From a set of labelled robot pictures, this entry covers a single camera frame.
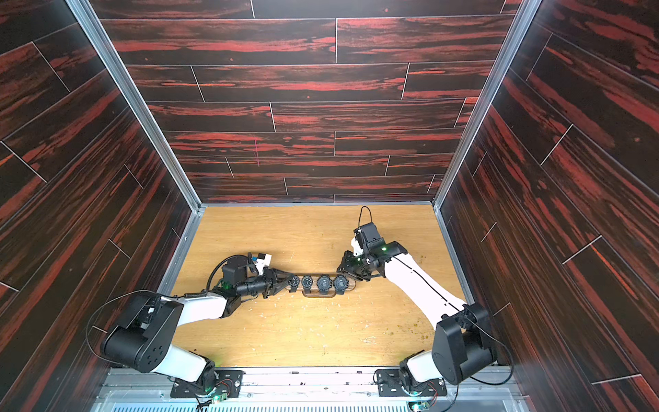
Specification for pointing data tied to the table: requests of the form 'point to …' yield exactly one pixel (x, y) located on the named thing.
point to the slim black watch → (293, 281)
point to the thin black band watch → (341, 283)
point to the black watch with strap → (323, 284)
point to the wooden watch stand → (315, 291)
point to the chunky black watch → (306, 281)
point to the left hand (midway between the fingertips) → (294, 279)
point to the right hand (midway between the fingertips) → (344, 268)
